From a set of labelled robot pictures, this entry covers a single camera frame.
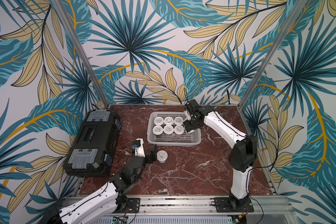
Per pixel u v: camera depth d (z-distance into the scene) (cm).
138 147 64
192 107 70
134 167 56
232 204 65
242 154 49
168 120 100
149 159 68
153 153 69
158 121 100
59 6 67
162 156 86
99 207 50
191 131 80
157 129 95
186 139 98
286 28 76
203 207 73
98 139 78
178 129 96
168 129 95
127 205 72
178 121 101
